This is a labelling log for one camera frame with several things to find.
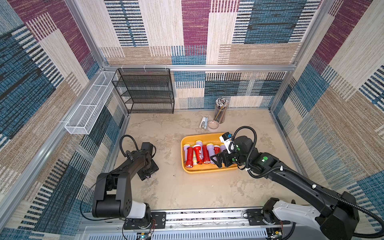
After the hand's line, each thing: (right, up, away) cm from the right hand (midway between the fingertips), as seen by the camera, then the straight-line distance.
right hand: (220, 156), depth 78 cm
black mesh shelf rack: (-48, +41, +32) cm, 71 cm away
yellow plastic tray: (-6, +7, +21) cm, 23 cm away
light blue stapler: (-6, +17, +34) cm, 38 cm away
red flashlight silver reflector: (+1, +1, +17) cm, 17 cm away
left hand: (-38, -12, +12) cm, 42 cm away
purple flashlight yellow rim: (-10, +5, +21) cm, 24 cm away
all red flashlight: (-6, -2, +14) cm, 15 cm away
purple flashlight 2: (-3, +1, +14) cm, 14 cm away
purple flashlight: (-19, +2, +18) cm, 26 cm away
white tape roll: (+1, +16, +33) cm, 37 cm away
